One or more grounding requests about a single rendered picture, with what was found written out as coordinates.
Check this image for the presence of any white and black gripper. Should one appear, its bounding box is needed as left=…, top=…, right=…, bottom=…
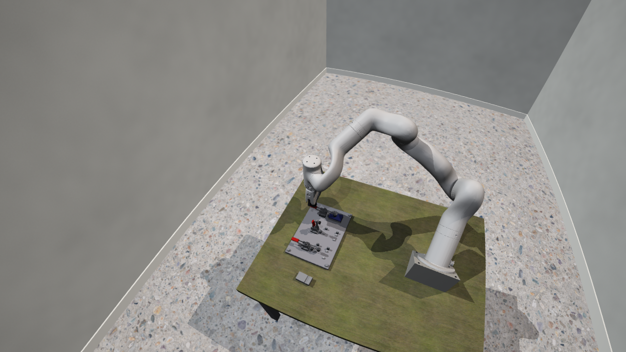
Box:
left=306, top=188, right=321, bottom=208

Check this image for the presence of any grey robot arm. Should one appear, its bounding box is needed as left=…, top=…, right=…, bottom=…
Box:
left=302, top=108, right=485, bottom=274

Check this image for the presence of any black toggle clamp with red handle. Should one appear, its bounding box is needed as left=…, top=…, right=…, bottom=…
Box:
left=310, top=220, right=321, bottom=234

